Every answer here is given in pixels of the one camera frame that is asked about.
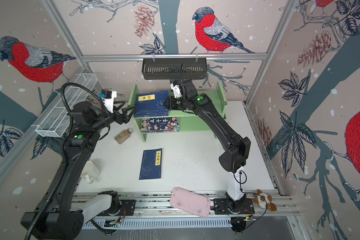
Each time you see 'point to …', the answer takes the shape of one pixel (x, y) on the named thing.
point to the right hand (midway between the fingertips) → (164, 105)
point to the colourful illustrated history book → (161, 124)
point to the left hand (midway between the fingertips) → (128, 104)
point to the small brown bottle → (123, 136)
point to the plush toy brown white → (264, 200)
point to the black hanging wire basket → (174, 68)
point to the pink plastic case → (185, 200)
